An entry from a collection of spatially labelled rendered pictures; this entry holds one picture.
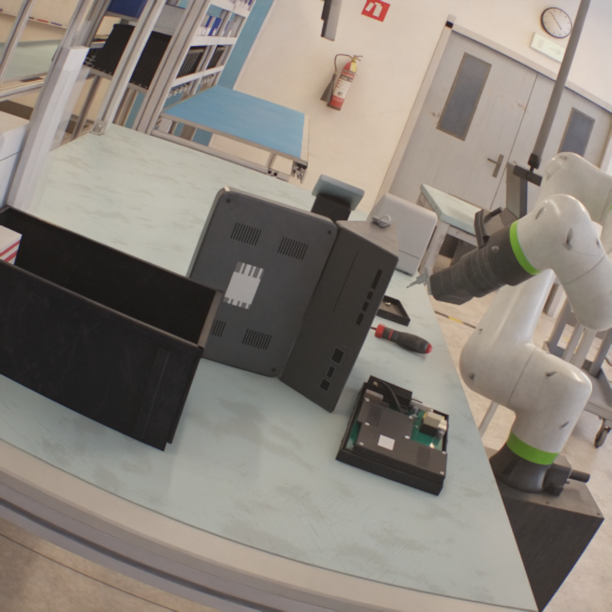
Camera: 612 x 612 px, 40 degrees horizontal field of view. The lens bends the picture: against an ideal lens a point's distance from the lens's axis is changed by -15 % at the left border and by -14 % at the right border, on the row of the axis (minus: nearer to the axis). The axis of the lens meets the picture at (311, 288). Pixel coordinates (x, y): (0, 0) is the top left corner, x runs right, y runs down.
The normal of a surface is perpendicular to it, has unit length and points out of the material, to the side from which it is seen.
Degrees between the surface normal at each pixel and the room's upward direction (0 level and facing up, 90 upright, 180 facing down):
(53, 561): 0
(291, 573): 0
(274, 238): 90
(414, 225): 90
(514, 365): 64
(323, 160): 90
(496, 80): 90
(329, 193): 148
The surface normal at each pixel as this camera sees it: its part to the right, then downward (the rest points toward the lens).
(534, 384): -0.33, -0.07
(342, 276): -0.56, 0.00
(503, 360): -0.18, -0.32
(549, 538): 0.03, 0.27
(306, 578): 0.36, -0.90
